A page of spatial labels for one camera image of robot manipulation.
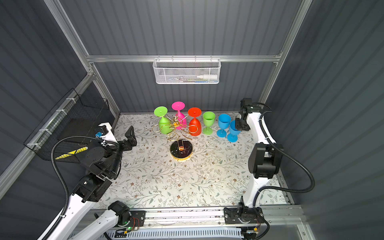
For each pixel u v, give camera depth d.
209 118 1.01
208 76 0.91
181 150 0.97
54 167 0.44
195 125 0.86
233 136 1.02
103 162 0.45
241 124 0.78
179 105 0.83
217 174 0.89
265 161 0.50
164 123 0.85
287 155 0.51
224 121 0.96
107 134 0.51
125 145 0.57
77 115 0.80
